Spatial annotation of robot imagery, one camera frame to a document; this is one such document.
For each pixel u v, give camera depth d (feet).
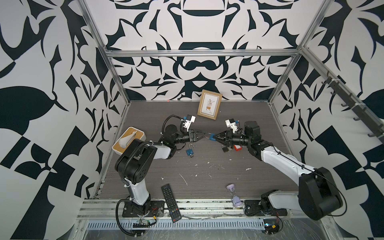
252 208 2.44
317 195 1.37
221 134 2.49
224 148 3.16
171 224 2.34
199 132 2.54
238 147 3.03
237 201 2.44
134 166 1.58
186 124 2.59
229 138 2.30
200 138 2.57
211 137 2.54
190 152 3.06
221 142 2.44
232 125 2.54
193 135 2.43
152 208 2.40
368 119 1.79
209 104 3.51
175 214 2.38
